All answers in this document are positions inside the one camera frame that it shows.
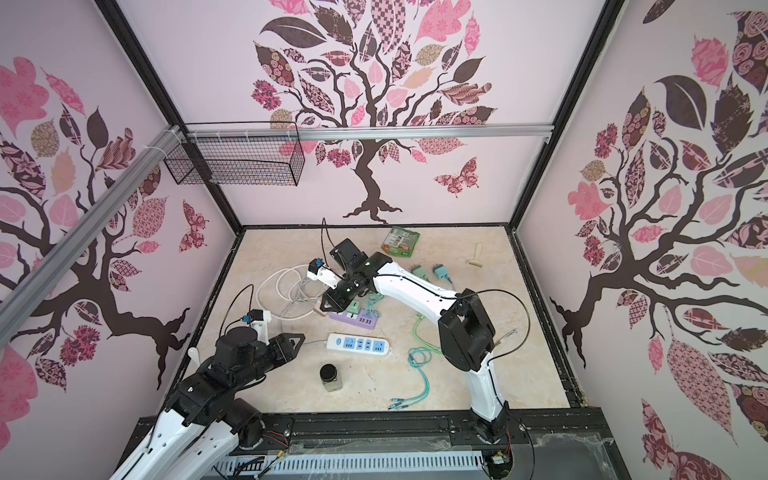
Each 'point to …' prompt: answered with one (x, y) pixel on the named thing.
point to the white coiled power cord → (289, 293)
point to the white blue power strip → (355, 344)
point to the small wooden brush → (477, 256)
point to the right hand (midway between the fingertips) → (326, 299)
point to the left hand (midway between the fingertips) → (302, 345)
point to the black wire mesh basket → (268, 153)
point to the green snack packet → (400, 241)
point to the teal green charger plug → (441, 272)
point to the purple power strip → (364, 318)
